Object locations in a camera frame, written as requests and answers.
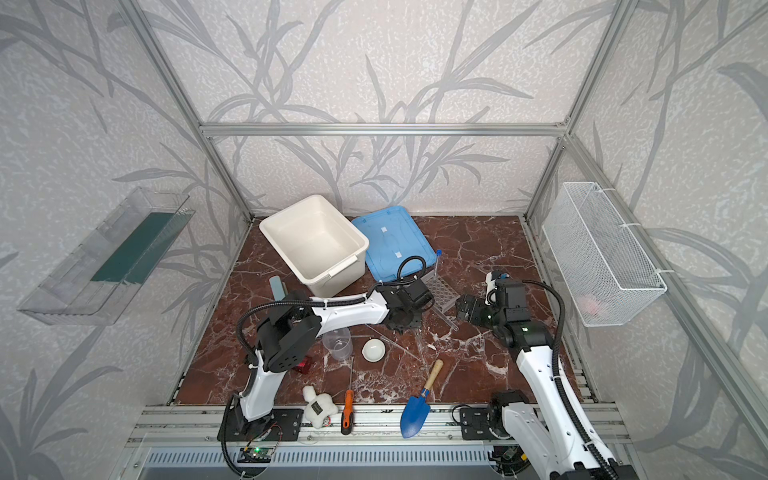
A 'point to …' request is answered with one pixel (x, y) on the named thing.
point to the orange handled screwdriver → (348, 418)
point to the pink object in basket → (590, 305)
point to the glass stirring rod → (389, 340)
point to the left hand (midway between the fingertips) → (418, 313)
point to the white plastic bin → (317, 242)
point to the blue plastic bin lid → (392, 237)
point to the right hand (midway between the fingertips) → (471, 296)
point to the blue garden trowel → (417, 411)
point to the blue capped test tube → (438, 254)
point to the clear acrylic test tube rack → (444, 296)
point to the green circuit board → (255, 455)
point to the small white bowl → (373, 350)
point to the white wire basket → (608, 277)
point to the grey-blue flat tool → (277, 287)
